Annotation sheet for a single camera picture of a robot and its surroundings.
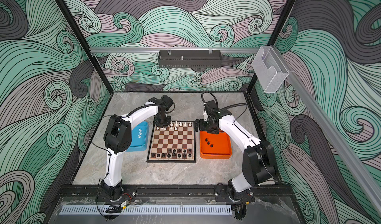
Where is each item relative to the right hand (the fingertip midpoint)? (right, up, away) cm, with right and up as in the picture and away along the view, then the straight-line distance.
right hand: (201, 129), depth 85 cm
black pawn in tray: (+3, -8, +7) cm, 11 cm away
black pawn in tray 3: (+7, -11, +5) cm, 14 cm away
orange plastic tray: (+9, -11, +5) cm, 15 cm away
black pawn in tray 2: (+5, -10, +6) cm, 12 cm away
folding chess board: (-18, -9, +5) cm, 20 cm away
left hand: (-22, +1, +9) cm, 24 cm away
